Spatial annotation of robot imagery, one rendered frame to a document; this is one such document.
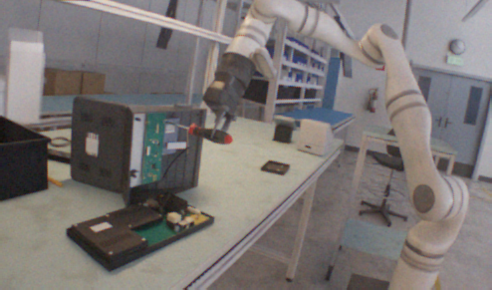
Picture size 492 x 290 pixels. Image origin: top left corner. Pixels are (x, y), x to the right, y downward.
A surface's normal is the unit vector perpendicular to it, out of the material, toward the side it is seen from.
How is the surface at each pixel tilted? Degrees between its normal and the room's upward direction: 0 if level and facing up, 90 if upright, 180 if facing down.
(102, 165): 90
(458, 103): 90
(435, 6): 90
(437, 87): 90
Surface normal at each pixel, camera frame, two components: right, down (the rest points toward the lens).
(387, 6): -0.43, 0.08
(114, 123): -0.16, 0.14
